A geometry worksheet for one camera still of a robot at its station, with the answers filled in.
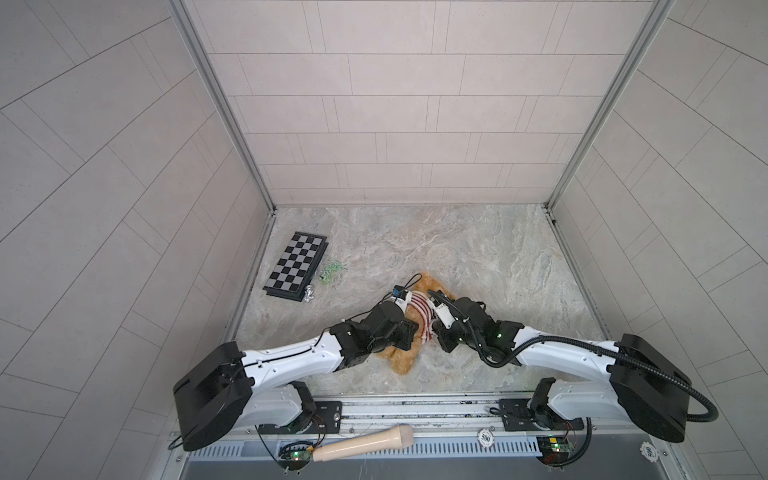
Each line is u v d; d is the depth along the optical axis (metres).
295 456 0.64
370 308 0.60
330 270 0.98
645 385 0.41
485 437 0.69
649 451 0.67
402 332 0.62
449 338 0.72
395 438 0.65
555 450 0.68
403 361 0.75
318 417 0.70
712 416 0.39
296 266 0.95
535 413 0.63
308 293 0.91
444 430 0.71
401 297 0.70
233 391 0.39
